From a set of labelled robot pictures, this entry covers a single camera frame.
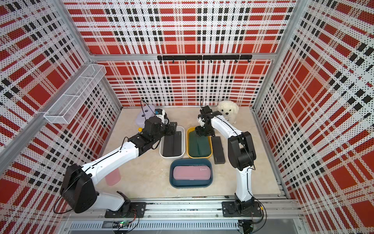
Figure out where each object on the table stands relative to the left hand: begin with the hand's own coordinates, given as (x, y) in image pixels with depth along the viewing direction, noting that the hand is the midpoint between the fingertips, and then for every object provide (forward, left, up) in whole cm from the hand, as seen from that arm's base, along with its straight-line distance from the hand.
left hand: (173, 123), depth 83 cm
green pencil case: (-7, -19, -14) cm, 25 cm away
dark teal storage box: (-28, -10, -19) cm, 35 cm away
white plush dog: (+15, -35, -5) cm, 39 cm away
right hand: (+1, -18, -14) cm, 23 cm away
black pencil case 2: (-12, -28, -21) cm, 37 cm away
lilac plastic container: (+19, +24, -12) cm, 33 cm away
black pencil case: (-3, 0, -19) cm, 19 cm away
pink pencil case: (-22, -10, -20) cm, 31 cm away
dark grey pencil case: (-5, +5, -18) cm, 19 cm away
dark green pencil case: (-5, -14, -16) cm, 22 cm away
